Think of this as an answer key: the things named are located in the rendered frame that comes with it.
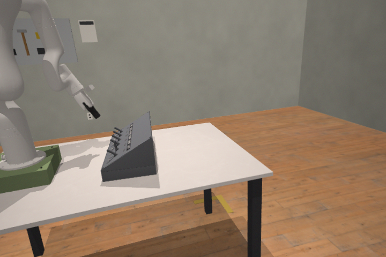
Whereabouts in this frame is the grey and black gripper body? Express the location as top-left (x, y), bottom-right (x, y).
top-left (72, 90), bottom-right (94, 111)

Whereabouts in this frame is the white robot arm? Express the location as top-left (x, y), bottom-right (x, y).
top-left (0, 0), bottom-right (83, 171)

